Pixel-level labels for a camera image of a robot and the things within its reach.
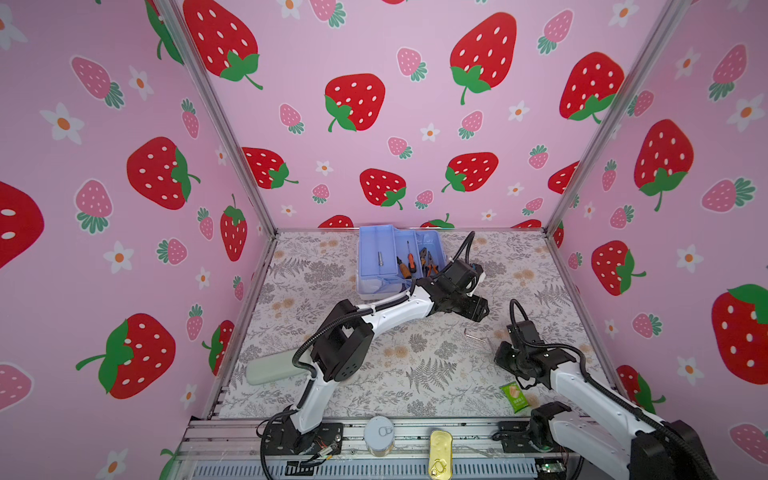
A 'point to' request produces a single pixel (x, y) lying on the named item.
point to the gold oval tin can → (440, 455)
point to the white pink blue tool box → (379, 275)
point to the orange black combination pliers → (427, 265)
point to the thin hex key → (472, 336)
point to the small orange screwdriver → (412, 267)
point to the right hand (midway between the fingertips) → (497, 356)
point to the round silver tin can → (379, 436)
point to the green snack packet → (514, 396)
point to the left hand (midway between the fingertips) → (484, 309)
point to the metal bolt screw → (380, 259)
